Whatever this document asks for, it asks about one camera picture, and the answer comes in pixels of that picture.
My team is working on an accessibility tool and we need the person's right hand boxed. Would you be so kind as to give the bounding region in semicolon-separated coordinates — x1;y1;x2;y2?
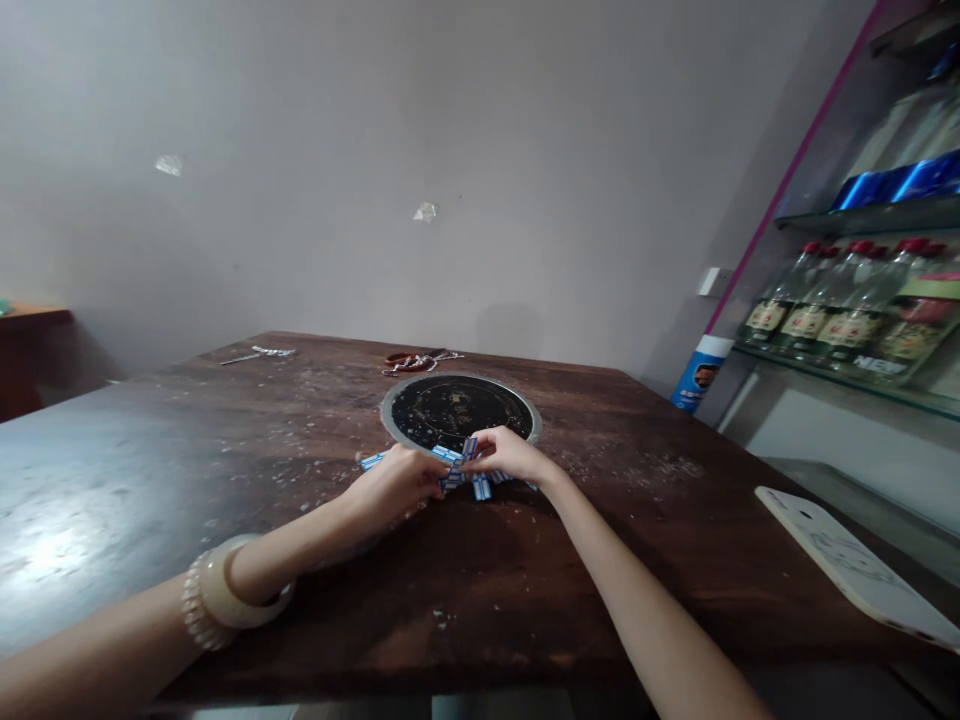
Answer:
466;425;563;490

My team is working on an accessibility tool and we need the person's left hand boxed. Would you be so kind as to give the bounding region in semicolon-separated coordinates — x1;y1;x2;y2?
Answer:
346;446;453;527

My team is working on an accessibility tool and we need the round black built-in cooktop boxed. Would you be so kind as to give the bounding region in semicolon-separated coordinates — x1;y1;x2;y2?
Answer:
379;371;546;454

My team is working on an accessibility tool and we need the silver metal trinket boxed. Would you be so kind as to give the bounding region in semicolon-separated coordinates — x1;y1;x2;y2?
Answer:
219;344;299;367

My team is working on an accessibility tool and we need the blue white cylindrical can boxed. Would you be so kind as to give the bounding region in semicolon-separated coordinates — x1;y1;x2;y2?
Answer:
670;334;733;416

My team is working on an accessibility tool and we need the phone in white case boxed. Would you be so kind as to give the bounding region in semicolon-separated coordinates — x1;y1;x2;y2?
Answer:
753;485;960;655

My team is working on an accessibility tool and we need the glass shelf with bottles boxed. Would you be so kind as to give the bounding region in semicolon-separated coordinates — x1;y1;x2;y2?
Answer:
708;0;960;423

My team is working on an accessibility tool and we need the brown wooden cabinet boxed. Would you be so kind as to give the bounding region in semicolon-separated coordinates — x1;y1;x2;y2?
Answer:
0;299;74;425

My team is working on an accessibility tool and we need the red bracelet with keys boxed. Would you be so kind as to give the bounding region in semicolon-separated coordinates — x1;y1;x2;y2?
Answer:
380;347;465;378

